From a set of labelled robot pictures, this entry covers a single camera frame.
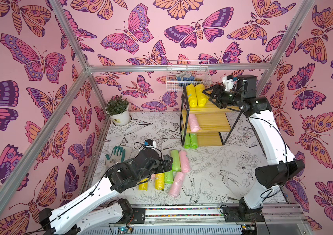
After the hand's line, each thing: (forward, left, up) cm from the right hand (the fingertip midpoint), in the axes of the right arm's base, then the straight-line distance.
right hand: (207, 92), depth 71 cm
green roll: (-6, +7, -37) cm, 38 cm away
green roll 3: (-28, +19, -38) cm, 51 cm away
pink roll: (-2, +5, -21) cm, 22 cm away
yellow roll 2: (-33, +33, -38) cm, 60 cm away
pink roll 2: (-18, +10, -39) cm, 44 cm away
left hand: (-27, +19, -19) cm, 38 cm away
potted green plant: (+14, +55, -24) cm, 61 cm away
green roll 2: (-4, +3, -37) cm, 38 cm away
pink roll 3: (-33, +15, -38) cm, 53 cm away
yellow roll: (-30, +24, -40) cm, 55 cm away
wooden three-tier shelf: (+1, -8, -25) cm, 26 cm away
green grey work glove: (-15, +52, -38) cm, 66 cm away
